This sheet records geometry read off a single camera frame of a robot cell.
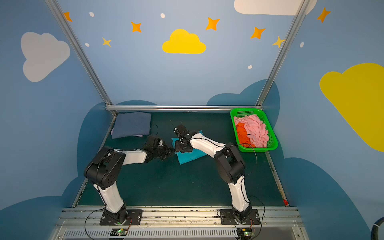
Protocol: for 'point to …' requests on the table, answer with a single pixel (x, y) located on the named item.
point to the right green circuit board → (242, 232)
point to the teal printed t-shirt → (186, 157)
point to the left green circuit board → (118, 232)
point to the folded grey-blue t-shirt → (131, 124)
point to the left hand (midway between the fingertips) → (178, 150)
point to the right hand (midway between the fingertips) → (180, 147)
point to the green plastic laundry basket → (272, 142)
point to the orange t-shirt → (243, 136)
